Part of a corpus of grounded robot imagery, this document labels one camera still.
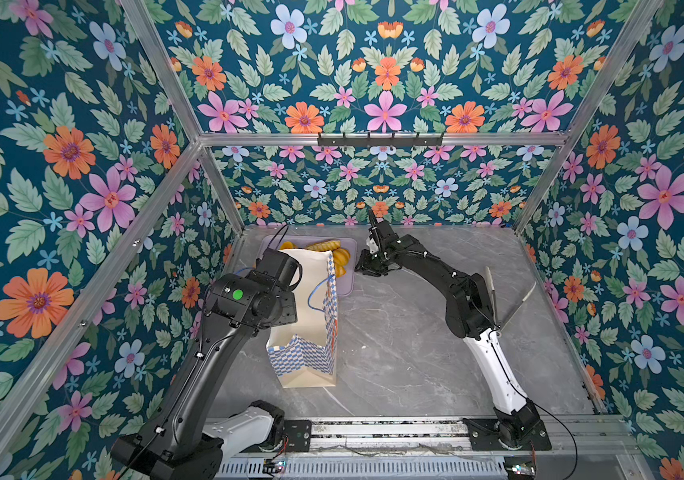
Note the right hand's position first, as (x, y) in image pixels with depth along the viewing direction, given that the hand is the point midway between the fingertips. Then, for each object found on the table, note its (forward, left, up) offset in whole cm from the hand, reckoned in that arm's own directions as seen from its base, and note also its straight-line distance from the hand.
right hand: (357, 266), depth 100 cm
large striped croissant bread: (+1, +6, -4) cm, 7 cm away
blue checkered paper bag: (-34, +12, +8) cm, 37 cm away
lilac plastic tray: (-4, +4, -5) cm, 8 cm away
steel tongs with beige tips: (-7, -45, -3) cm, 45 cm away
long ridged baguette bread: (+11, +11, -1) cm, 15 cm away
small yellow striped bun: (+6, +6, -2) cm, 9 cm away
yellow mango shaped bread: (+10, +25, 0) cm, 27 cm away
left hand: (-27, +16, +20) cm, 37 cm away
